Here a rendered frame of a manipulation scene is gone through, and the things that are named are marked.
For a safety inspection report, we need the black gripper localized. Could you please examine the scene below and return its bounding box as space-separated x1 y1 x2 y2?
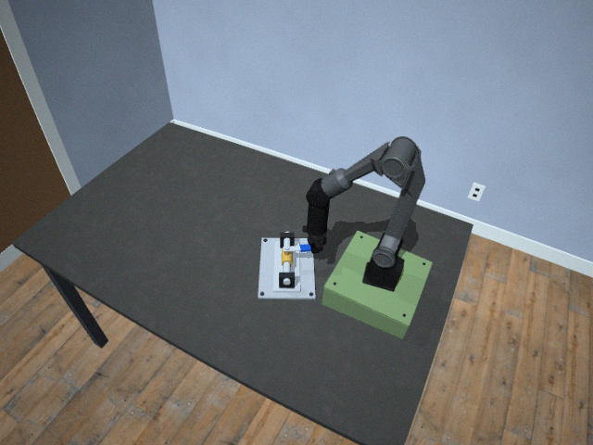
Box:
303 219 328 253

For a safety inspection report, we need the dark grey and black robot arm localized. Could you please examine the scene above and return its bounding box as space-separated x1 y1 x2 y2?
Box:
306 136 425 292

